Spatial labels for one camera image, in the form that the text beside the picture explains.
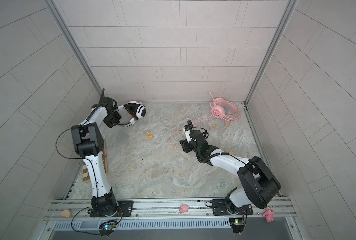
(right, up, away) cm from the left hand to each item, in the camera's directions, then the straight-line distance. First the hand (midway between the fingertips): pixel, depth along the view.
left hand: (123, 117), depth 103 cm
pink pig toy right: (+82, -44, -35) cm, 100 cm away
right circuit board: (+68, -49, -35) cm, 91 cm away
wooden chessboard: (-10, -29, -24) cm, 39 cm away
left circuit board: (+10, -46, -39) cm, 61 cm away
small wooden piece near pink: (+65, -6, -1) cm, 65 cm away
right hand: (+43, -13, -16) cm, 47 cm away
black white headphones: (+11, +6, -7) cm, 14 cm away
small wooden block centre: (+20, -12, -7) cm, 24 cm away
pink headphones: (+76, +6, +8) cm, 76 cm away
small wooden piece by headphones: (+72, -4, -1) cm, 72 cm away
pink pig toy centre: (+43, -43, -33) cm, 69 cm away
